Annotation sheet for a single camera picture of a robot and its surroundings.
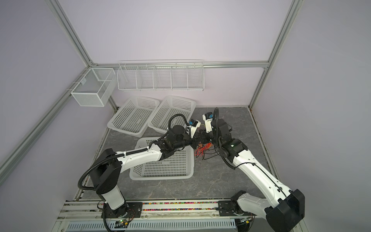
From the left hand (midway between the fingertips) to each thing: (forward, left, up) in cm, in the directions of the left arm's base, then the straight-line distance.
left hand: (205, 137), depth 77 cm
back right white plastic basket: (+44, +23, -18) cm, 53 cm away
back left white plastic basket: (+38, +53, -21) cm, 68 cm away
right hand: (+2, +3, +4) cm, 5 cm away
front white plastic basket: (-7, +17, -21) cm, 28 cm away
